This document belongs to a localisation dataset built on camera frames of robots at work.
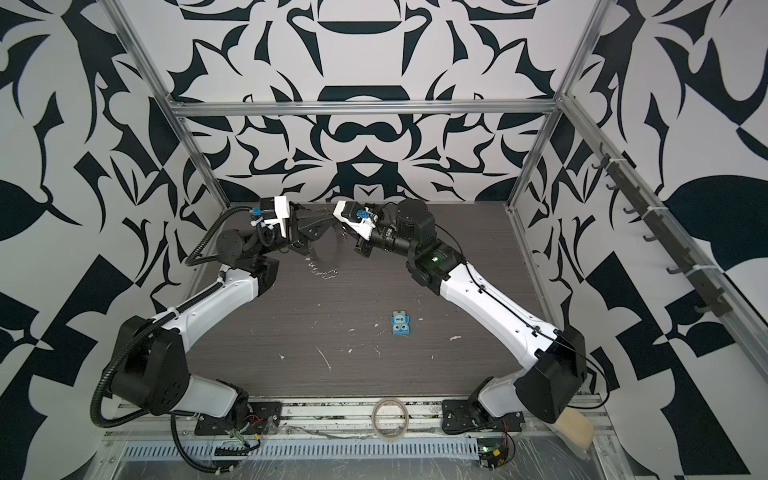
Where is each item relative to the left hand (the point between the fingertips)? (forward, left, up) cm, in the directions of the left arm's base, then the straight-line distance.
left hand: (339, 210), depth 57 cm
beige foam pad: (-32, -52, -40) cm, 73 cm away
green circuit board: (-36, -33, -45) cm, 66 cm away
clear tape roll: (-28, -5, -43) cm, 52 cm away
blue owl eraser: (-4, -13, -44) cm, 46 cm away
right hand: (+3, +2, -5) cm, 6 cm away
